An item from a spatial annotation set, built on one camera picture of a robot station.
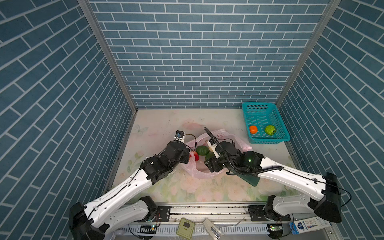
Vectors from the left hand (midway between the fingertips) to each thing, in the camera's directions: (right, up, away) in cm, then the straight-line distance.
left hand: (187, 148), depth 75 cm
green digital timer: (0, -36, -7) cm, 37 cm away
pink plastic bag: (+5, -9, -5) cm, 11 cm away
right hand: (+10, -5, -1) cm, 11 cm away
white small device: (+13, -37, -7) cm, 40 cm away
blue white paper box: (+58, -36, -5) cm, 68 cm away
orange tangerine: (+44, +9, +29) cm, 53 cm away
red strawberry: (+4, -7, +17) cm, 19 cm away
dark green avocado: (+8, -4, +16) cm, 18 cm away
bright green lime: (+55, +8, +27) cm, 61 cm away
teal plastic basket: (+55, +12, +37) cm, 68 cm away
